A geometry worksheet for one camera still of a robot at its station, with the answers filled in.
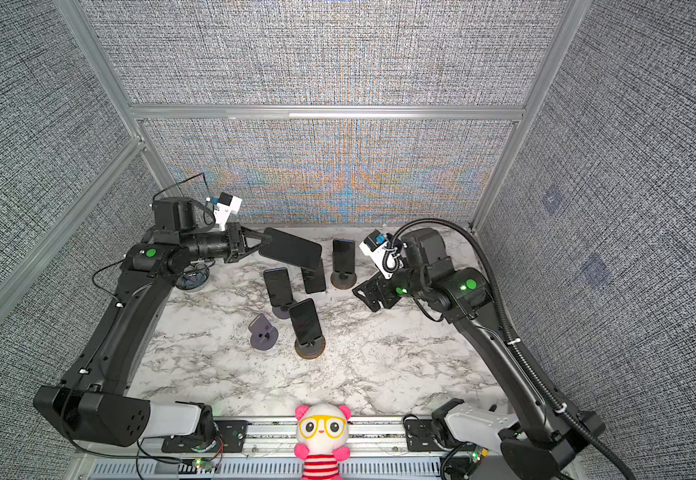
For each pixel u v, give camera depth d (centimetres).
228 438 73
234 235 59
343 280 103
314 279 95
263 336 86
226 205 63
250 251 63
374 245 56
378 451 72
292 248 68
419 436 73
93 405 38
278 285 86
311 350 88
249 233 65
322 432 68
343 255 111
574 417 37
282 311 96
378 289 57
